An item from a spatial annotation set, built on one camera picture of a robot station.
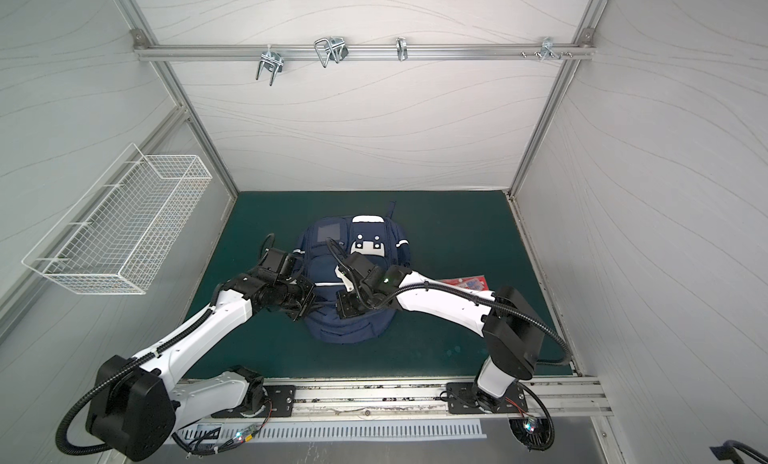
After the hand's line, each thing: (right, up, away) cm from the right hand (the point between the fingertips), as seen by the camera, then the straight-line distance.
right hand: (339, 303), depth 77 cm
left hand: (-2, +2, +3) cm, 4 cm away
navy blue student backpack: (+10, +16, +21) cm, 28 cm away
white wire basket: (-50, +19, -8) cm, 54 cm away
